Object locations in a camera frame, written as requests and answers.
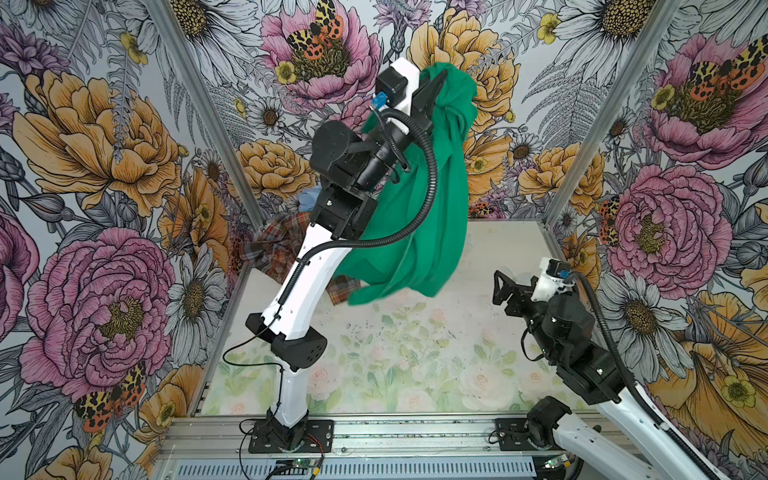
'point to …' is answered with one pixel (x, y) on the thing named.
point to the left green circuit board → (302, 462)
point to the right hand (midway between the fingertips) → (510, 285)
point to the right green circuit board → (556, 462)
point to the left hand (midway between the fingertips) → (444, 81)
